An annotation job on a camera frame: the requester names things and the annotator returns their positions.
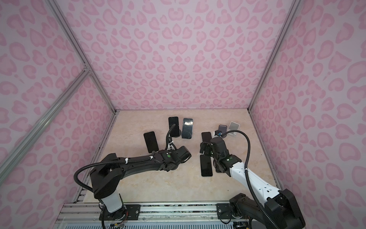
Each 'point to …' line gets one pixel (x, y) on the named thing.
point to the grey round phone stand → (223, 129)
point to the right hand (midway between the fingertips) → (207, 144)
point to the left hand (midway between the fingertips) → (176, 151)
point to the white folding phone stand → (233, 126)
